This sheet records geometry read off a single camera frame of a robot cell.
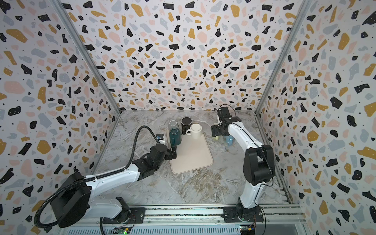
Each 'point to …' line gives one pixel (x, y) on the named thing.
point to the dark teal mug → (175, 136)
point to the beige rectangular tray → (192, 153)
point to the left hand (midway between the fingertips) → (171, 146)
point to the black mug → (186, 123)
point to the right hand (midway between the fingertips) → (220, 131)
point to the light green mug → (216, 138)
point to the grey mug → (173, 124)
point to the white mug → (195, 130)
